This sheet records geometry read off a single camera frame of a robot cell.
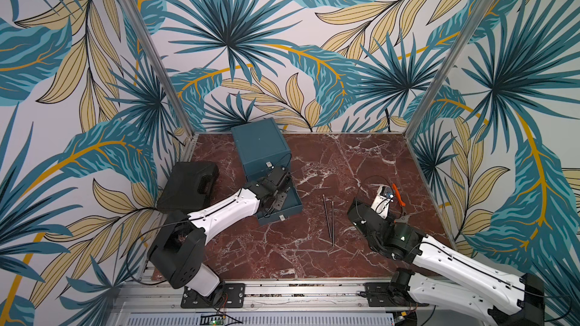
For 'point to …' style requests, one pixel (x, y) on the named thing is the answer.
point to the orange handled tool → (399, 199)
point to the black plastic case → (189, 186)
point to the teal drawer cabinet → (262, 147)
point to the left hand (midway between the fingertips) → (273, 197)
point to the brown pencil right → (327, 216)
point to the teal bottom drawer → (292, 204)
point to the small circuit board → (217, 319)
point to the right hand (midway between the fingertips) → (363, 205)
